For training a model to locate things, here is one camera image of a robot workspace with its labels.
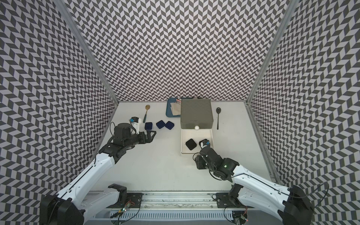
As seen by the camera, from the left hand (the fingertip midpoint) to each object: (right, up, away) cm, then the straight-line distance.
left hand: (149, 134), depth 81 cm
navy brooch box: (-7, +3, +24) cm, 26 cm away
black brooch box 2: (+30, -4, -7) cm, 31 cm away
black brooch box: (+24, -7, +6) cm, 26 cm away
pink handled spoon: (+15, +23, +39) cm, 48 cm away
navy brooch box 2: (+2, +4, +22) cm, 22 cm away
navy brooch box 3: (+9, +3, +22) cm, 24 cm away
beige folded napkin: (+13, +16, +32) cm, 38 cm away
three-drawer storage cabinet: (+28, +7, +1) cm, 28 cm away
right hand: (+28, -16, -1) cm, 33 cm away
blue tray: (+7, +13, +31) cm, 35 cm away
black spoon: (+47, +15, +30) cm, 58 cm away
